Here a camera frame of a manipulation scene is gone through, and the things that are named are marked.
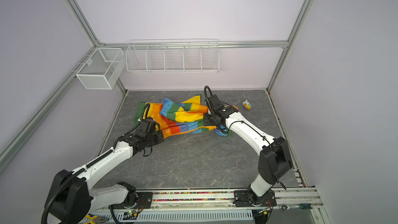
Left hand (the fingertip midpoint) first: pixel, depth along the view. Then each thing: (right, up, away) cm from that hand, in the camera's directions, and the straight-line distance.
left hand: (162, 138), depth 86 cm
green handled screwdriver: (+60, -28, -15) cm, 68 cm away
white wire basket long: (+6, +50, +11) cm, 51 cm away
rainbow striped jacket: (+7, +11, +4) cm, 14 cm away
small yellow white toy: (+53, +19, +22) cm, 61 cm away
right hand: (+25, +10, -1) cm, 27 cm away
